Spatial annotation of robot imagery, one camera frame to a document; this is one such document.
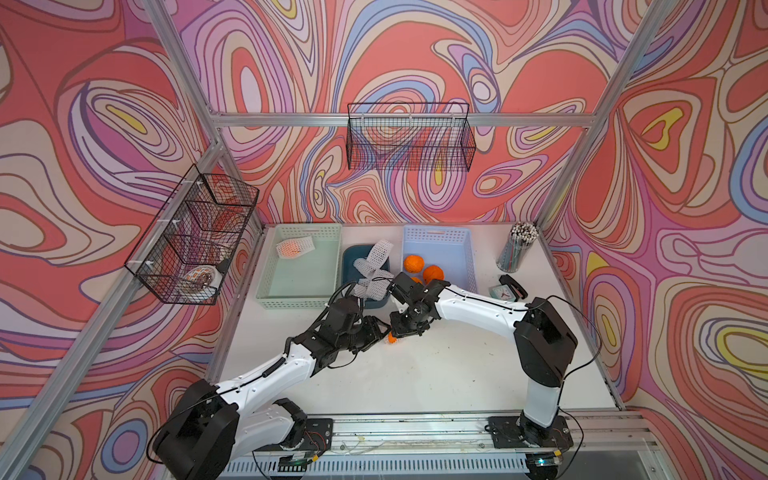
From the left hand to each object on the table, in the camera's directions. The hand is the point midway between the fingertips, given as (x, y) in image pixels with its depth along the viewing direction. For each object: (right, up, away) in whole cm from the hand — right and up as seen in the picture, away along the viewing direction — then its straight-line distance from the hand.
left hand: (393, 333), depth 80 cm
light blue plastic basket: (+21, +24, +32) cm, 45 cm away
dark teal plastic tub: (-14, +14, +22) cm, 30 cm away
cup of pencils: (+41, +27, +13) cm, 51 cm away
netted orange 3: (+8, +18, +22) cm, 29 cm away
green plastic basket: (-30, +12, +25) cm, 41 cm away
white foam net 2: (-9, +17, +20) cm, 28 cm away
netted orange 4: (+14, +15, +18) cm, 28 cm away
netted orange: (0, -3, +3) cm, 4 cm away
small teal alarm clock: (+37, +9, +19) cm, 42 cm away
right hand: (+2, -3, +5) cm, 7 cm away
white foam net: (-4, +22, +19) cm, 29 cm away
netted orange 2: (-34, +24, +25) cm, 49 cm away
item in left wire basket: (-46, +16, -8) cm, 50 cm away
